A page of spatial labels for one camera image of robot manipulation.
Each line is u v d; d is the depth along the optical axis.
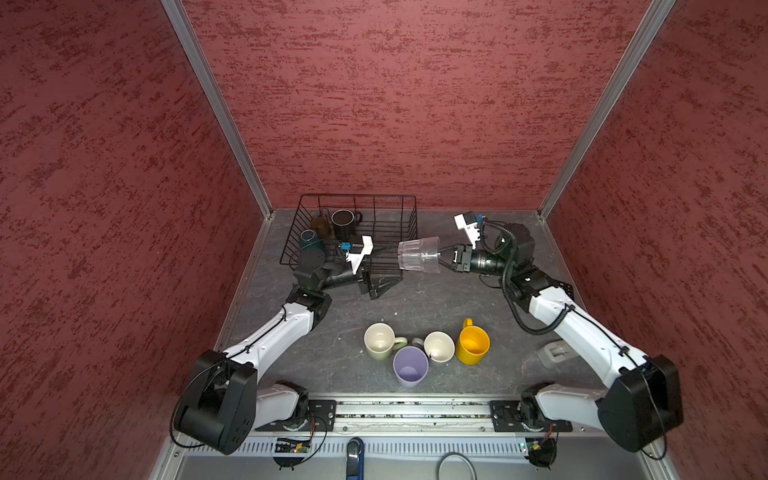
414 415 0.76
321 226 1.06
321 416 0.74
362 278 0.63
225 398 0.41
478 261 0.64
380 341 0.85
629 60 0.79
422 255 0.64
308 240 0.95
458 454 0.69
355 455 0.65
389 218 1.19
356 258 0.62
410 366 0.81
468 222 0.67
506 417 0.74
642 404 0.40
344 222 1.01
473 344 0.85
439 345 0.83
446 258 0.68
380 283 0.63
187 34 0.74
